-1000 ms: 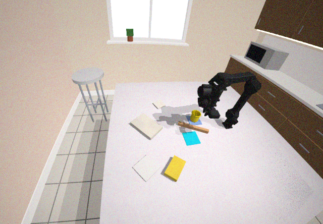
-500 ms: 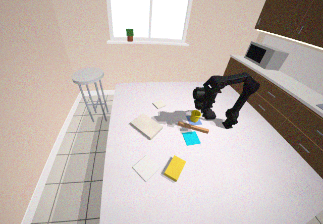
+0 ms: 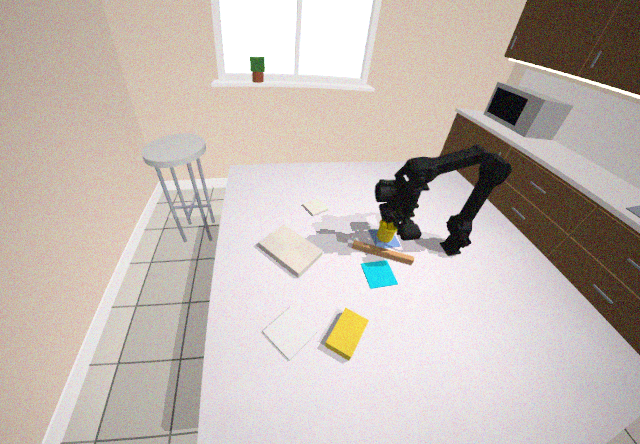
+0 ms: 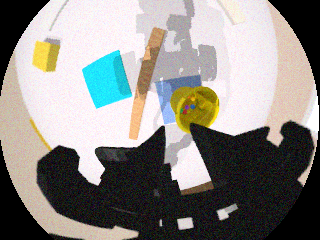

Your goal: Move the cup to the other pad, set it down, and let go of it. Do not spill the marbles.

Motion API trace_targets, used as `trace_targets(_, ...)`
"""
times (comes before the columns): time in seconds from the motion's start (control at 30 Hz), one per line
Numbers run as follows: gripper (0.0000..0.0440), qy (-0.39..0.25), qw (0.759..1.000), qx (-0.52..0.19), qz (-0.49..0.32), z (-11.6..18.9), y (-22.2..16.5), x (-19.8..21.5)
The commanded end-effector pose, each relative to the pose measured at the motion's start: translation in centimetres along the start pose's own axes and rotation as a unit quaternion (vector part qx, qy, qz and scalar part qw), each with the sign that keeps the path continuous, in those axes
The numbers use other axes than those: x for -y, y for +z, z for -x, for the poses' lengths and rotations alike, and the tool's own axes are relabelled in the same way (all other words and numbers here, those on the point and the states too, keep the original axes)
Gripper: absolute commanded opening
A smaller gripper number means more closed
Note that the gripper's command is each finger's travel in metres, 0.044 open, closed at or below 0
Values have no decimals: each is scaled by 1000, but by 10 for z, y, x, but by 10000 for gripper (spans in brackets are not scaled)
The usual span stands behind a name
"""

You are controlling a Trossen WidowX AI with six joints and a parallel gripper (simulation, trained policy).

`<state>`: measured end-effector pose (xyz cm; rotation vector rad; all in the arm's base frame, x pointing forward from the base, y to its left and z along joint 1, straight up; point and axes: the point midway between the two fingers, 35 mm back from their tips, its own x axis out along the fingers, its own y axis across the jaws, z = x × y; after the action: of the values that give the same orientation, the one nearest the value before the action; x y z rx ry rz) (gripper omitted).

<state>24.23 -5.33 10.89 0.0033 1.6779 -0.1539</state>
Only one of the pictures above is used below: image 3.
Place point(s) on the beige rectangular block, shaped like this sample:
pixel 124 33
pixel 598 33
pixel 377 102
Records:
pixel 291 250

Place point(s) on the orange flat bar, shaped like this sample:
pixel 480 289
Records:
pixel 383 252

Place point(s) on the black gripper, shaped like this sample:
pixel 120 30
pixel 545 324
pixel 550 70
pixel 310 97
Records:
pixel 407 229

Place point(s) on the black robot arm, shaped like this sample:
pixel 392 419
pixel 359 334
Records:
pixel 422 170

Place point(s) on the yellow rectangular block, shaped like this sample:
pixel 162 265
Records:
pixel 346 333

